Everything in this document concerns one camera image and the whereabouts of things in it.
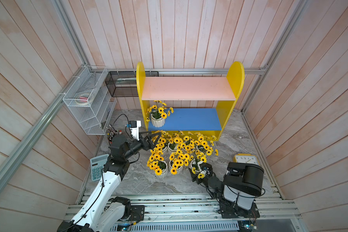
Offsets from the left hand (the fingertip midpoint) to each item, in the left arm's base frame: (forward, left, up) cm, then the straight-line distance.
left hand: (156, 135), depth 71 cm
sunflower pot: (+16, 0, -1) cm, 16 cm away
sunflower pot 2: (-9, -21, -16) cm, 28 cm away
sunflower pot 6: (+4, -9, -15) cm, 18 cm away
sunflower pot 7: (+3, -17, -15) cm, 23 cm away
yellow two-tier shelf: (+50, -34, -25) cm, 66 cm away
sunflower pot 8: (+3, -27, -13) cm, 30 cm away
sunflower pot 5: (+4, -2, -16) cm, 17 cm away
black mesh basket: (+36, +23, +6) cm, 43 cm away
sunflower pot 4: (-8, -12, -13) cm, 19 cm away
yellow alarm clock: (0, -56, -25) cm, 61 cm away
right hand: (-5, -23, -24) cm, 33 cm away
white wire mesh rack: (+10, +36, +1) cm, 37 cm away
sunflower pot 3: (-9, 0, -12) cm, 15 cm away
